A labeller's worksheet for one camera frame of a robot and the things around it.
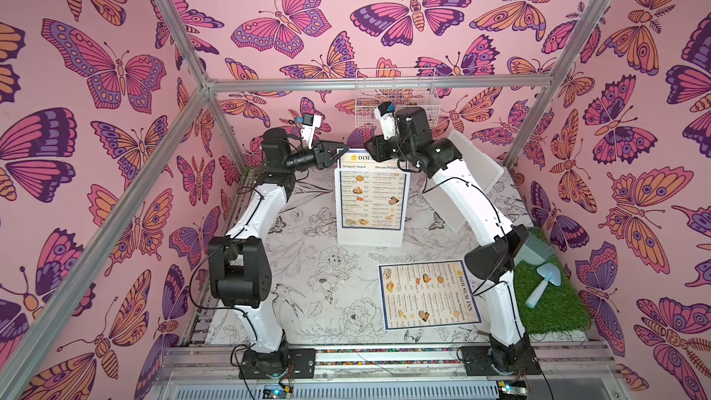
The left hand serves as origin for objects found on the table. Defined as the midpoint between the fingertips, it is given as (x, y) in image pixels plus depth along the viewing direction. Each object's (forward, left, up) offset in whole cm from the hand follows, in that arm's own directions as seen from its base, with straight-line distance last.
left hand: (349, 148), depth 77 cm
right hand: (+4, -7, 0) cm, 8 cm away
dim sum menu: (-5, -7, -15) cm, 17 cm away
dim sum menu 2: (-28, -24, -35) cm, 51 cm away
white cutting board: (-11, -6, -31) cm, 33 cm away
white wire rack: (+27, -5, -2) cm, 28 cm away
